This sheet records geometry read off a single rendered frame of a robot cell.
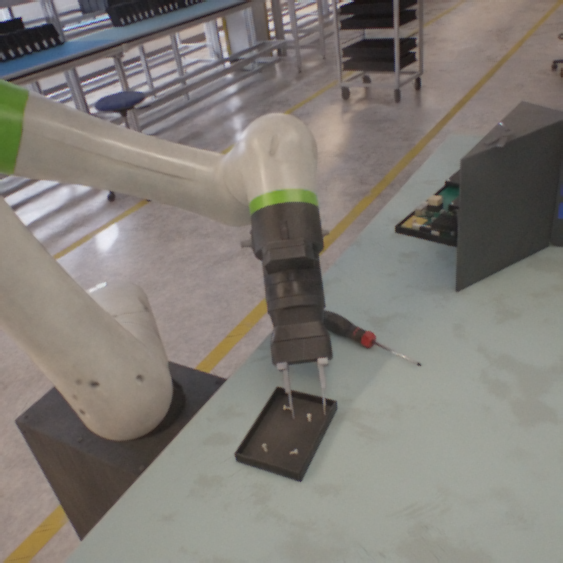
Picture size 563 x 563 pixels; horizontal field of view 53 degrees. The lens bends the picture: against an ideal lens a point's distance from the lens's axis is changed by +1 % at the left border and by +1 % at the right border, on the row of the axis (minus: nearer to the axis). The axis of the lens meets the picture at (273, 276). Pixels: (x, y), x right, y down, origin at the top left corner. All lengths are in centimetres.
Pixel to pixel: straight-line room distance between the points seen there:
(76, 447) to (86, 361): 35
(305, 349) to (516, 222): 39
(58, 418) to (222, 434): 49
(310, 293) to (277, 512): 25
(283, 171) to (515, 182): 34
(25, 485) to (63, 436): 115
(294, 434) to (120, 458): 40
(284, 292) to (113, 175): 28
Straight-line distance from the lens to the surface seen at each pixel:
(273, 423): 68
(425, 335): 78
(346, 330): 77
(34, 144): 77
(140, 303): 89
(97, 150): 78
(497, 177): 83
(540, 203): 93
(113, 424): 76
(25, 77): 413
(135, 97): 395
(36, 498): 216
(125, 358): 73
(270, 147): 72
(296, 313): 69
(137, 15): 556
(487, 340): 78
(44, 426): 111
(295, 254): 63
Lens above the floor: 150
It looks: 32 degrees down
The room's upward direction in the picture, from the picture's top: 10 degrees counter-clockwise
